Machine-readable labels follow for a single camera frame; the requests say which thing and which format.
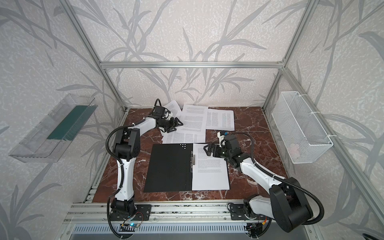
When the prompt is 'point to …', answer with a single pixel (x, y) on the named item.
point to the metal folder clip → (194, 159)
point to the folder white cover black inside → (179, 167)
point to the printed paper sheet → (209, 173)
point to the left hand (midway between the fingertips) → (181, 121)
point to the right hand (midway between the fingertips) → (210, 144)
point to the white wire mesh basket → (303, 136)
